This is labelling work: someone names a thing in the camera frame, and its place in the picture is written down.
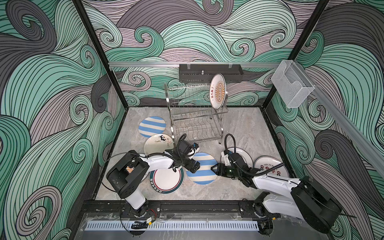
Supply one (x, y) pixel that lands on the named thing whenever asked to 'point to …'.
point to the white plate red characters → (266, 162)
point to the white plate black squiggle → (158, 143)
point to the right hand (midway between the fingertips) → (213, 170)
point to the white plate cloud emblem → (246, 155)
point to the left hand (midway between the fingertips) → (194, 162)
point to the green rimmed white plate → (165, 181)
